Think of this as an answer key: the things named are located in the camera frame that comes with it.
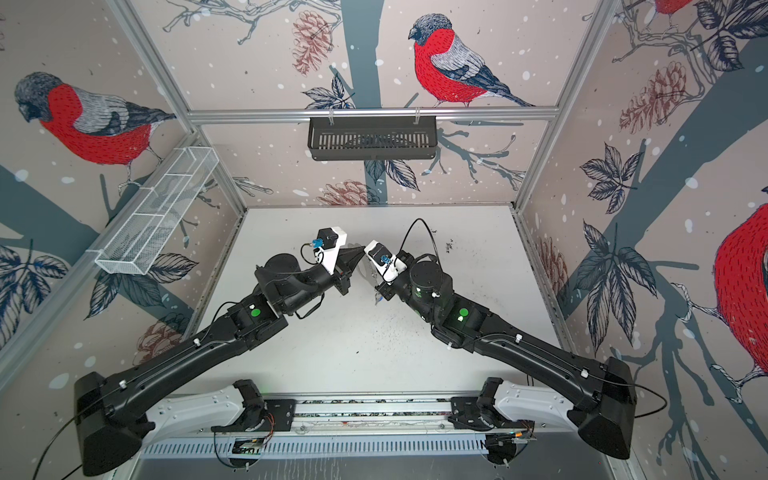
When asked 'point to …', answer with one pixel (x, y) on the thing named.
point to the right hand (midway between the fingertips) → (371, 254)
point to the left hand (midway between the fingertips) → (363, 250)
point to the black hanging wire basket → (373, 139)
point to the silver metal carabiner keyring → (378, 298)
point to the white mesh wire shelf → (138, 239)
